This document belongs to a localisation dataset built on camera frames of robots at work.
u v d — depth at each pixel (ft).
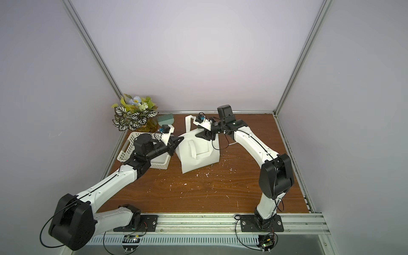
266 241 2.30
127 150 3.12
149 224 2.40
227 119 2.16
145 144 1.96
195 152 2.55
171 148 2.25
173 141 2.32
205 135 2.33
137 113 2.75
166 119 3.85
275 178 1.49
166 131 2.13
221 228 2.38
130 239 2.35
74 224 1.32
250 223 2.39
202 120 2.23
